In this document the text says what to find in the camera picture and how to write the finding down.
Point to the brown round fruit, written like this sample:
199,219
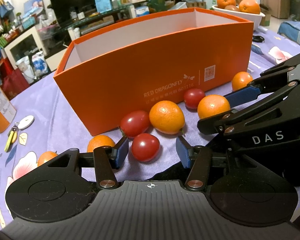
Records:
232,8

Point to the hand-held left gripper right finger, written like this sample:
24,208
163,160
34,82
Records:
183,153

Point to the framed picture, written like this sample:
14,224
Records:
35,2

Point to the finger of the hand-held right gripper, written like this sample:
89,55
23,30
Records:
215,125
245,93

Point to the white fruit bowl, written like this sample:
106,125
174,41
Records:
250,20

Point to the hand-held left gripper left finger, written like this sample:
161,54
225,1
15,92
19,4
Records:
121,153

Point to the white and blue plastic bag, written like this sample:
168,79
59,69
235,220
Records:
40,63

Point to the red cherry tomato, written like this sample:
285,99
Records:
135,123
193,98
145,146

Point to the blue padded cloth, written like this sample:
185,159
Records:
295,33

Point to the white and orange tin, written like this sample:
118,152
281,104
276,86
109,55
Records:
0,110

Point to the red bag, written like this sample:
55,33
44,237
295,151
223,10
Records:
13,80

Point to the purple floral tablecloth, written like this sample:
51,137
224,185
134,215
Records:
52,110

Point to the small orange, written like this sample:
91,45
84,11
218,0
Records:
241,80
46,157
167,116
100,142
211,106

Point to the light blue box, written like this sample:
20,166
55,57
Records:
102,0

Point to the orange cardboard box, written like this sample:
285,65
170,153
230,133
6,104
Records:
140,75

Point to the white glass door cabinet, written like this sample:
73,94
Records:
25,47

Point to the large orange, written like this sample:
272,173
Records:
250,6
225,1

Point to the blue and white box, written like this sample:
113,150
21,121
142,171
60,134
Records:
142,11

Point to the white round tag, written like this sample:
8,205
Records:
26,122

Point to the dark green bag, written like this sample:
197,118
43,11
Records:
156,5

